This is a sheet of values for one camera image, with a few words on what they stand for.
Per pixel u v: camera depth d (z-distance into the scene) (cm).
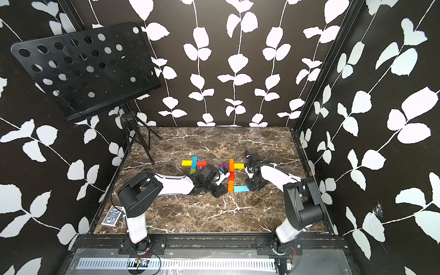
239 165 101
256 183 79
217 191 81
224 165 101
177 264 70
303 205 45
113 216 80
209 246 76
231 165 101
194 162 101
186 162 102
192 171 98
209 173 73
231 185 92
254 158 75
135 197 49
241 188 91
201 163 102
